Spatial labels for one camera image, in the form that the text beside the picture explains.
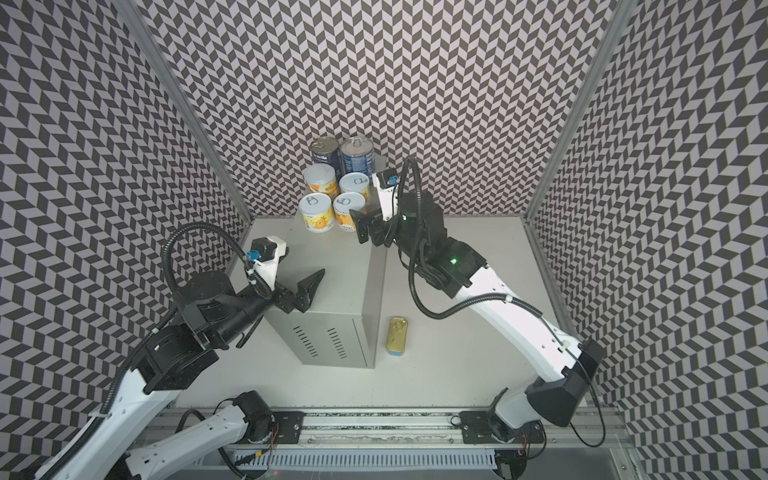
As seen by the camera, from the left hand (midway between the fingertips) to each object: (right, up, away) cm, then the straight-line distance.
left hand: (303, 264), depth 60 cm
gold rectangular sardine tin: (+19, -22, +22) cm, 36 cm away
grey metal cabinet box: (+8, -13, +2) cm, 15 cm away
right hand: (+13, +11, +4) cm, 18 cm away
